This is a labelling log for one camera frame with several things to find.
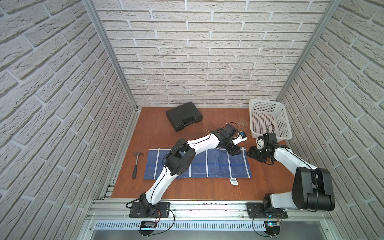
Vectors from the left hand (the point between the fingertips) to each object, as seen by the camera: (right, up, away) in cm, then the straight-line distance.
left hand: (240, 149), depth 90 cm
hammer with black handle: (-65, -13, -3) cm, 66 cm away
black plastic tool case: (-39, +21, +17) cm, 48 cm away
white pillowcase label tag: (-6, -17, -8) cm, 20 cm away
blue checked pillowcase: (-19, -8, -1) cm, 21 cm away
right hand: (+7, -3, 0) cm, 8 cm away
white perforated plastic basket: (+29, +21, +23) cm, 43 cm away
